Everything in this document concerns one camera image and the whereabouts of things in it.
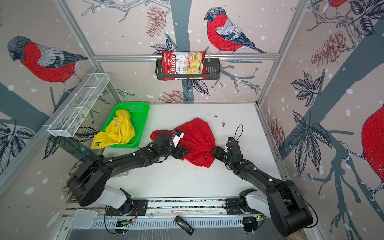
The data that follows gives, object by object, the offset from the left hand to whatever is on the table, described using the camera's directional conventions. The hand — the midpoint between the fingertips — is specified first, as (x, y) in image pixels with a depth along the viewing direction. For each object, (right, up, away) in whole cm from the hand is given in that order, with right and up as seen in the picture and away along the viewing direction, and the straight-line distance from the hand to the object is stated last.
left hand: (185, 148), depth 84 cm
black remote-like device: (+1, -31, -18) cm, 36 cm away
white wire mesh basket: (-57, +17, -12) cm, 61 cm away
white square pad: (-48, -31, -14) cm, 59 cm away
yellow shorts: (-43, +9, +8) cm, 44 cm away
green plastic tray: (-38, +21, +28) cm, 52 cm away
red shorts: (+8, +4, +10) cm, 14 cm away
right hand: (+17, -4, +4) cm, 18 cm away
